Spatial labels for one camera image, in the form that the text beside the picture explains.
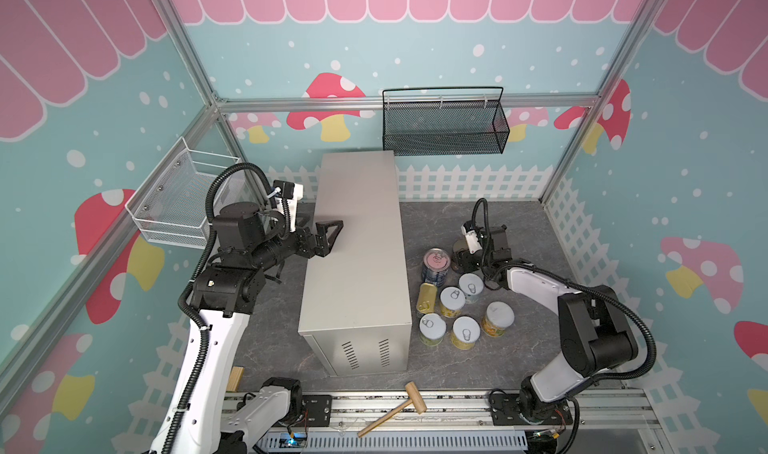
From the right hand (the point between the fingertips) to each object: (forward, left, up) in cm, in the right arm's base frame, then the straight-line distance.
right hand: (464, 249), depth 95 cm
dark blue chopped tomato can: (-7, +3, +6) cm, 10 cm away
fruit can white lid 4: (-25, +3, -3) cm, 25 cm away
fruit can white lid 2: (-15, +5, -4) cm, 16 cm away
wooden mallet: (-41, +17, -8) cm, 45 cm away
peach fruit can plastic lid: (-22, -7, -2) cm, 23 cm away
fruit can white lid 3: (-24, +12, -4) cm, 27 cm away
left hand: (-14, +37, +29) cm, 49 cm away
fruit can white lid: (-12, -1, -3) cm, 12 cm away
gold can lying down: (-13, +12, -8) cm, 19 cm away
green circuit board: (-50, +46, -10) cm, 68 cm away
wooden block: (-36, +65, -8) cm, 75 cm away
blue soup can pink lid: (-7, +10, +2) cm, 12 cm away
